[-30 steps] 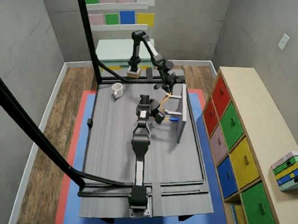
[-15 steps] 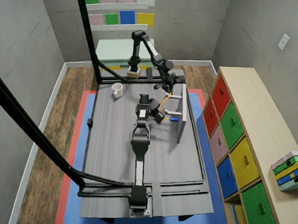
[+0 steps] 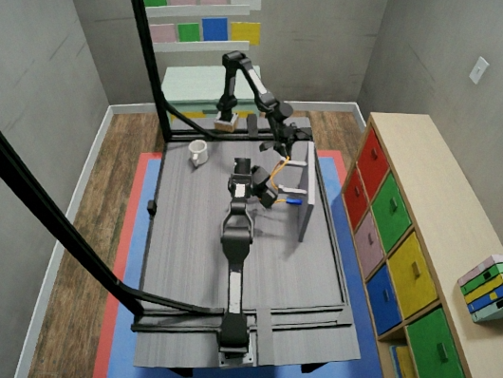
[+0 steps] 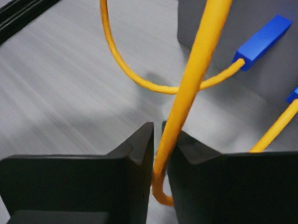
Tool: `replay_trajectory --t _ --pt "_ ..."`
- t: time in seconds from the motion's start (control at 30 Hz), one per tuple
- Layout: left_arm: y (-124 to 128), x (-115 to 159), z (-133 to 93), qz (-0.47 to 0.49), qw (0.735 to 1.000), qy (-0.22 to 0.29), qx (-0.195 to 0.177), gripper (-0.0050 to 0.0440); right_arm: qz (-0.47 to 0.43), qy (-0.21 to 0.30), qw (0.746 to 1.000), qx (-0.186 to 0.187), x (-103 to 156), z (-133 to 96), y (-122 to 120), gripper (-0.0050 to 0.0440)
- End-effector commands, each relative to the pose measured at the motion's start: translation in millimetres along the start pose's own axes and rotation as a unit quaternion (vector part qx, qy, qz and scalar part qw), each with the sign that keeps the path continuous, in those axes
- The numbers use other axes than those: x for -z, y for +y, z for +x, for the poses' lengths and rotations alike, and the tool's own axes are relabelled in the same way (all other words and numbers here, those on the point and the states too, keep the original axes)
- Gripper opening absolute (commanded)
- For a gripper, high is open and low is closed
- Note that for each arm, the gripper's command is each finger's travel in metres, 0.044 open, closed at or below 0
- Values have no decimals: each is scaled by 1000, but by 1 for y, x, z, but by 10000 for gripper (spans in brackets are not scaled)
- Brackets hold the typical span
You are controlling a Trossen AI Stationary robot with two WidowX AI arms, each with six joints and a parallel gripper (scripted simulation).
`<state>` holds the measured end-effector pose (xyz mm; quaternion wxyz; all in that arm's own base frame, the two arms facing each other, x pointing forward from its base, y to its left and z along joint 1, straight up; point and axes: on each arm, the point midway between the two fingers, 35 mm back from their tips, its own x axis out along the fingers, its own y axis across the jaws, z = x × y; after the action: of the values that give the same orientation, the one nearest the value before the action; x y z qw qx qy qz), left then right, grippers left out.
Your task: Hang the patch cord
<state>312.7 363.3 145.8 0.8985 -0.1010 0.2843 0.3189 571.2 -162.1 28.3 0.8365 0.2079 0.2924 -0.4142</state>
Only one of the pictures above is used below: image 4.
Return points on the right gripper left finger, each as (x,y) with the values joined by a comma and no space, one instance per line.
(84,183)

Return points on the orange cable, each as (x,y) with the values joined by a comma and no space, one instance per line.
(212,23)

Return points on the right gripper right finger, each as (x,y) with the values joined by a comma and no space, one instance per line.
(203,190)

